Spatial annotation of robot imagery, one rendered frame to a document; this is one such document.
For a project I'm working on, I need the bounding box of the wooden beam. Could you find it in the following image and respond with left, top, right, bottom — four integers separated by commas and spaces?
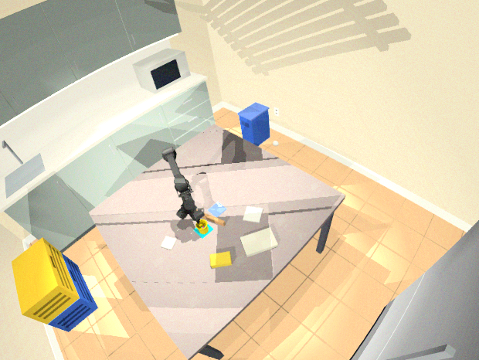
203, 213, 225, 226

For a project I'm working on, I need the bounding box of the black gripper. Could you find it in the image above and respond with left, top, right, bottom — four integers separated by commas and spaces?
187, 206, 205, 224

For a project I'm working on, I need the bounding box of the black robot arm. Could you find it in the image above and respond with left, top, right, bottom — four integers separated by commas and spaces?
161, 146, 195, 219

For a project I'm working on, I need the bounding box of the yellow cup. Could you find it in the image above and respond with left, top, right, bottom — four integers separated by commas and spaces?
195, 219, 209, 234

